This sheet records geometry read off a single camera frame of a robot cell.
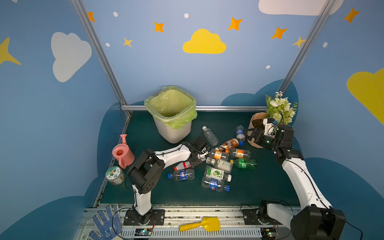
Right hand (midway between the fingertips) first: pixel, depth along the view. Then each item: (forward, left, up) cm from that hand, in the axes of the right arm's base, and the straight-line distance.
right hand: (250, 131), depth 79 cm
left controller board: (-46, +53, -25) cm, 74 cm away
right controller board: (-43, -8, -26) cm, 50 cm away
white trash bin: (+7, +46, -16) cm, 49 cm away
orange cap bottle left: (-4, +16, -20) cm, 26 cm away
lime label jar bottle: (-16, +16, -21) cm, 31 cm away
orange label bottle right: (-2, +2, -20) cm, 20 cm away
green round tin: (-23, +72, -14) cm, 77 cm away
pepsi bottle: (-19, +37, -19) cm, 45 cm away
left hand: (-7, +29, -21) cm, 36 cm away
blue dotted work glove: (-45, +67, -20) cm, 83 cm away
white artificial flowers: (+11, -16, +7) cm, 21 cm away
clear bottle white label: (-11, +12, -19) cm, 25 cm away
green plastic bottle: (-9, -1, -20) cm, 22 cm away
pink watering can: (-11, +71, -12) cm, 73 cm away
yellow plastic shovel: (-41, +21, -25) cm, 52 cm away
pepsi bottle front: (-23, +17, -19) cm, 35 cm away
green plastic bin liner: (+27, +48, -8) cm, 55 cm away
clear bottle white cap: (+12, +20, -21) cm, 32 cm away
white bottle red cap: (-12, +37, -20) cm, 44 cm away
